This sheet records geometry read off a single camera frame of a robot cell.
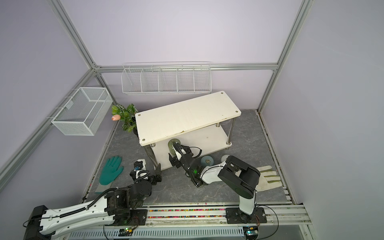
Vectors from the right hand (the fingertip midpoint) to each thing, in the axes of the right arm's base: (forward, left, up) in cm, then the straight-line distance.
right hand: (176, 149), depth 86 cm
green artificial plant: (+14, +27, +15) cm, 34 cm away
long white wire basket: (+42, +5, +20) cm, 47 cm away
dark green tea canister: (+2, +3, +3) cm, 5 cm away
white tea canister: (-4, -28, -3) cm, 28 cm away
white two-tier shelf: (-1, -16, +23) cm, 28 cm away
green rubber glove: (-7, +39, -10) cm, 41 cm away
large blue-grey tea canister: (-6, -18, -2) cm, 19 cm away
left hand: (-12, +11, +3) cm, 16 cm away
